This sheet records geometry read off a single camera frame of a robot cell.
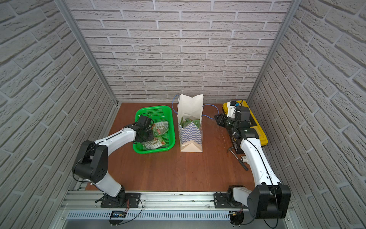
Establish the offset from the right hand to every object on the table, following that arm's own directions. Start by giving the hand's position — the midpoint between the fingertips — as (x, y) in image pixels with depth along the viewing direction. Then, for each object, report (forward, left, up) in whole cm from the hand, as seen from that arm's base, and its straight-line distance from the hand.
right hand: (218, 115), depth 79 cm
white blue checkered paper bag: (-5, +16, -10) cm, 20 cm away
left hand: (+3, +45, -19) cm, 49 cm away
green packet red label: (+9, +37, -22) cm, 44 cm away
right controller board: (-46, -4, -26) cm, 53 cm away
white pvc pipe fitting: (-18, -16, -22) cm, 33 cm away
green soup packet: (+13, +17, -21) cm, 30 cm away
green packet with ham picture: (-3, +39, -21) cm, 44 cm away
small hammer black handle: (-21, -17, -25) cm, 37 cm away
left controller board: (-40, +57, -28) cm, 75 cm away
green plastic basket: (+26, +40, -25) cm, 54 cm away
